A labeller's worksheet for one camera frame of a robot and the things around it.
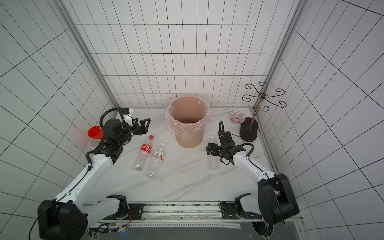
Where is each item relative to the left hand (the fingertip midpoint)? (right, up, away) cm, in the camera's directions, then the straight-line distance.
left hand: (143, 121), depth 79 cm
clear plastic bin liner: (+24, +3, +16) cm, 29 cm away
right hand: (+40, -15, +11) cm, 44 cm away
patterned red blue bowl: (+61, +2, +32) cm, 68 cm away
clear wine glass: (-30, -13, +3) cm, 32 cm away
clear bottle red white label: (+39, -23, +8) cm, 46 cm away
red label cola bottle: (-2, -19, +11) cm, 22 cm away
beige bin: (+28, -15, +18) cm, 36 cm away
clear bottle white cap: (+5, -23, +8) cm, 25 cm away
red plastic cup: (-31, -7, +7) cm, 32 cm away
